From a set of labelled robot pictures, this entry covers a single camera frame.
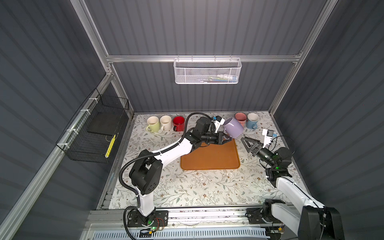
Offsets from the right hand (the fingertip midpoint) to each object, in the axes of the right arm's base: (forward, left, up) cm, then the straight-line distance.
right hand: (245, 141), depth 75 cm
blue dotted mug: (+28, -14, -15) cm, 35 cm away
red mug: (+29, +38, -19) cm, 52 cm away
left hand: (+2, +6, -1) cm, 6 cm away
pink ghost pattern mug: (+30, -7, -14) cm, 34 cm away
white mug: (+26, +46, -13) cm, 55 cm away
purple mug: (+6, +6, +4) cm, 9 cm away
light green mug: (+24, +54, -13) cm, 61 cm away
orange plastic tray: (+3, +15, -22) cm, 27 cm away
